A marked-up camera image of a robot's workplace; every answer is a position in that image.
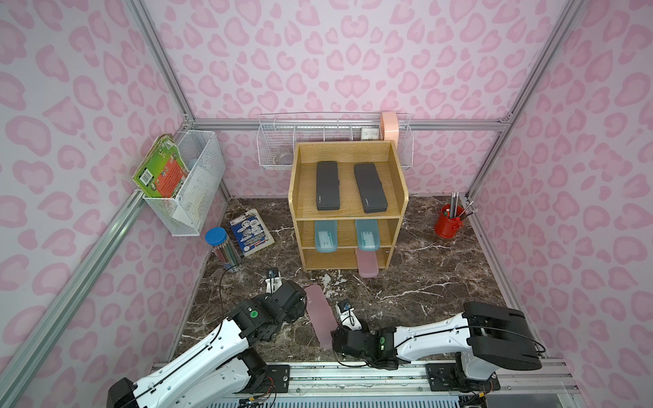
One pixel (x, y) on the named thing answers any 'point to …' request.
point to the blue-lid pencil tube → (218, 238)
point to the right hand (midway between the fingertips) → (337, 333)
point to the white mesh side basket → (185, 214)
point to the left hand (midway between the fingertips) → (288, 299)
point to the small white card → (369, 133)
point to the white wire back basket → (275, 133)
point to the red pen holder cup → (446, 226)
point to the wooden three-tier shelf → (346, 196)
